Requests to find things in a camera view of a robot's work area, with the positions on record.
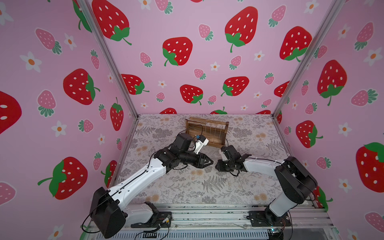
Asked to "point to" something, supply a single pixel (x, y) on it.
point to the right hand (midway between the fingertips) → (221, 165)
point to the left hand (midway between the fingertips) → (212, 161)
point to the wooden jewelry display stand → (214, 131)
